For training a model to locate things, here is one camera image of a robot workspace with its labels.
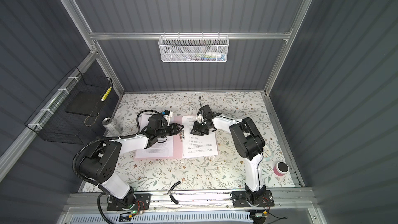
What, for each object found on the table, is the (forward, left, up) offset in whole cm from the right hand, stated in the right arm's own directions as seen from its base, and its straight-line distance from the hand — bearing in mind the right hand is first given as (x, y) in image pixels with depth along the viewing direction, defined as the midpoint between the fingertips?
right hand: (193, 133), depth 95 cm
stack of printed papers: (-7, -3, -2) cm, 8 cm away
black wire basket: (-12, +57, +32) cm, 66 cm away
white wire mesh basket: (+67, +2, +18) cm, 70 cm away
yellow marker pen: (+9, +45, +27) cm, 53 cm away
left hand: (+1, +6, +6) cm, 8 cm away
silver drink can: (-1, +46, +10) cm, 47 cm away
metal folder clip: (0, +7, -2) cm, 7 cm away
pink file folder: (-7, +9, -2) cm, 11 cm away
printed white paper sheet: (-9, +17, -1) cm, 19 cm away
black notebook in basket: (+1, +50, +29) cm, 58 cm away
